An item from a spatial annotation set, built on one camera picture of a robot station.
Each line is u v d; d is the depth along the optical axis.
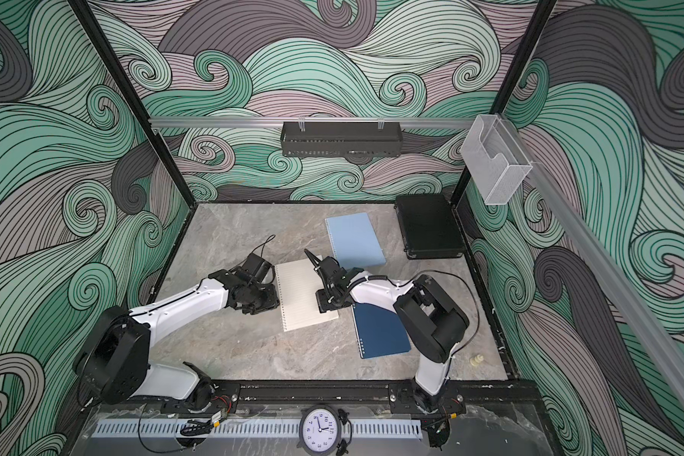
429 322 0.46
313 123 0.93
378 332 0.84
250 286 0.65
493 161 0.78
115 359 0.42
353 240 1.07
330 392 0.74
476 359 0.76
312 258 0.74
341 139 0.95
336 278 0.71
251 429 0.70
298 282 0.98
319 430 0.67
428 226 1.14
